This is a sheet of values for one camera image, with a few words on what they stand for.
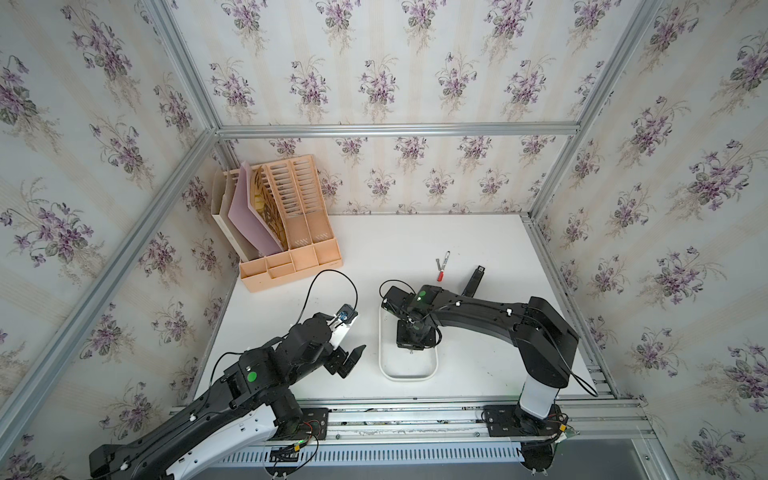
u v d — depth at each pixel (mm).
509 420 731
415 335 703
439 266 1043
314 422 735
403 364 800
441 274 1018
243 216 838
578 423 743
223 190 857
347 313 588
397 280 758
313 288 534
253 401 458
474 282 980
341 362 607
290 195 1077
